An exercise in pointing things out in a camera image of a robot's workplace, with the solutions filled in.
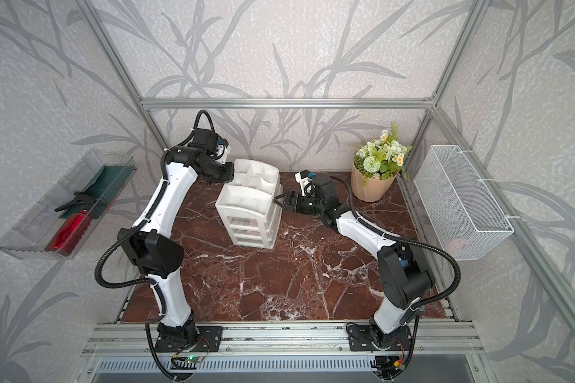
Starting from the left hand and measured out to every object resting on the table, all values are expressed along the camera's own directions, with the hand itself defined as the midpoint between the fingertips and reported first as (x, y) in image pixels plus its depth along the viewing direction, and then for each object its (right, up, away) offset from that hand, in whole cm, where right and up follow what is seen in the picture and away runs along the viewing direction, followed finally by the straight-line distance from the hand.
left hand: (233, 175), depth 85 cm
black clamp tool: (-38, -8, -18) cm, 43 cm away
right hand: (+17, -9, -2) cm, 19 cm away
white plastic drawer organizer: (+5, -10, -2) cm, 11 cm away
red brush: (-33, -16, -26) cm, 45 cm away
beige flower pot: (+54, -5, +17) cm, 57 cm away
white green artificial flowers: (+53, +6, -2) cm, 53 cm away
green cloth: (-36, -4, -13) cm, 38 cm away
